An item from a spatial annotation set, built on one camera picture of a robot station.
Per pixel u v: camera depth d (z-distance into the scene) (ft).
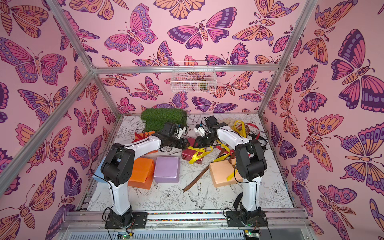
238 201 2.63
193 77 3.14
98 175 1.70
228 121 3.76
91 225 2.41
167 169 2.79
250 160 1.72
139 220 2.40
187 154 2.96
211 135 2.39
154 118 3.71
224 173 2.74
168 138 2.52
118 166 1.69
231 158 3.09
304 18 2.36
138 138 3.19
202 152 2.96
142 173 2.56
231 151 3.19
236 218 2.40
